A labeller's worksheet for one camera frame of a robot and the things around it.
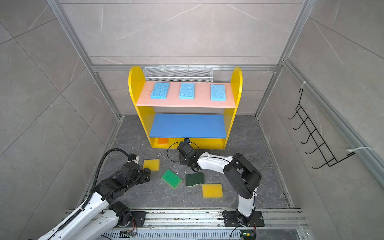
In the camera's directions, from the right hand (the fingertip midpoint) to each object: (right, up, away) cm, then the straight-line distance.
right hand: (184, 155), depth 93 cm
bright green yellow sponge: (-7, -12, -7) cm, 16 cm away
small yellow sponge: (-18, -6, -1) cm, 19 cm away
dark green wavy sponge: (+7, -13, -5) cm, 15 cm away
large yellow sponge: (+17, -18, -11) cm, 27 cm away
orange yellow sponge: (-15, +9, +9) cm, 20 cm away
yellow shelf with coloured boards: (-4, +32, +32) cm, 46 cm away
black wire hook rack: (+63, +13, -25) cm, 69 cm away
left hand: (-20, -5, -13) cm, 24 cm away
